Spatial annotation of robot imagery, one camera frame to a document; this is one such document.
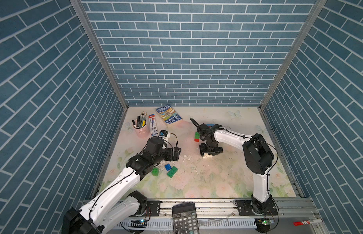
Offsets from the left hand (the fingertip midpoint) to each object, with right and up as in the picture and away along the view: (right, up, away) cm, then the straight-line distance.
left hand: (177, 149), depth 77 cm
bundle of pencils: (-24, +16, +16) cm, 33 cm away
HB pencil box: (-21, +12, +31) cm, 39 cm away
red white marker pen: (+63, -34, -8) cm, 72 cm away
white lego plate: (+16, -5, +7) cm, 18 cm away
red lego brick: (+12, +2, +24) cm, 27 cm away
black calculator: (+4, -32, -8) cm, 33 cm away
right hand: (+17, -7, +15) cm, 24 cm away
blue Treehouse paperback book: (-10, +19, +34) cm, 41 cm away
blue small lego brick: (-7, -13, +9) cm, 17 cm away
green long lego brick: (-4, -15, +7) cm, 17 cm away
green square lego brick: (-13, -14, +5) cm, 20 cm away
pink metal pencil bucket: (-26, +7, +19) cm, 33 cm away
